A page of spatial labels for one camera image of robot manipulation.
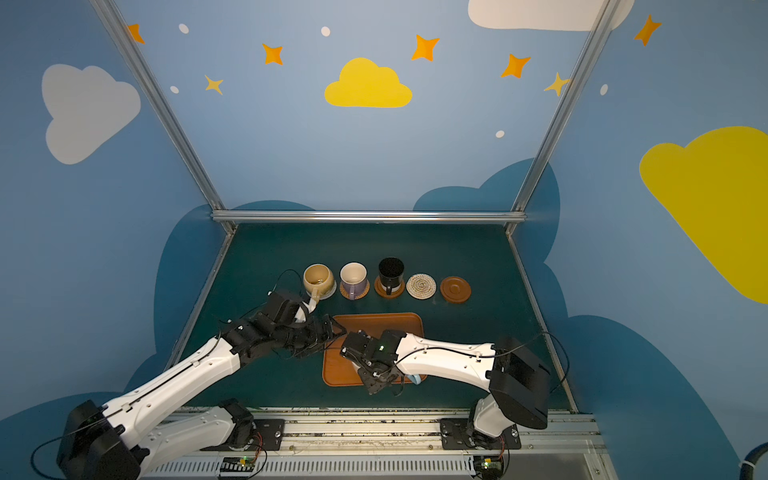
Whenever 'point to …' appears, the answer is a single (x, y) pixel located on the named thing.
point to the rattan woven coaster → (352, 296)
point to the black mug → (391, 274)
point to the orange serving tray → (340, 370)
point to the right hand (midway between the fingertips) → (377, 375)
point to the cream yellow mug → (318, 281)
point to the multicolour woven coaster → (421, 286)
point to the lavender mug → (353, 276)
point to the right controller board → (489, 466)
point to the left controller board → (237, 464)
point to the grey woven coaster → (333, 291)
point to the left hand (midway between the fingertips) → (337, 335)
